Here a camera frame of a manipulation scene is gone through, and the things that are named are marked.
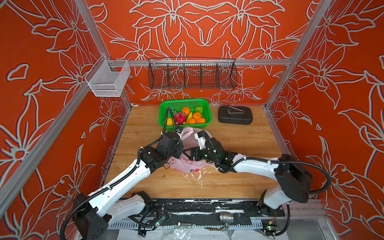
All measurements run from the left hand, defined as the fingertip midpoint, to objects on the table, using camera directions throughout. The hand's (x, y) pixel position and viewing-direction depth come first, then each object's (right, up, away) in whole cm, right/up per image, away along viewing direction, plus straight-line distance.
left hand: (178, 141), depth 76 cm
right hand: (+3, -5, +2) cm, 6 cm away
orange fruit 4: (+11, +14, +31) cm, 36 cm away
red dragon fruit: (-1, +12, +25) cm, 27 cm away
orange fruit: (+14, +11, +27) cm, 33 cm away
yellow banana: (+6, +14, +32) cm, 35 cm away
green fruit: (+13, +20, +34) cm, 42 cm away
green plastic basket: (-4, +22, +38) cm, 44 cm away
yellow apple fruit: (-9, +10, +27) cm, 30 cm away
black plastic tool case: (+38, +15, +28) cm, 50 cm away
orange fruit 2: (+3, +19, +34) cm, 39 cm away
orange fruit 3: (+8, +10, +25) cm, 29 cm away
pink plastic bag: (+1, -12, +3) cm, 13 cm away
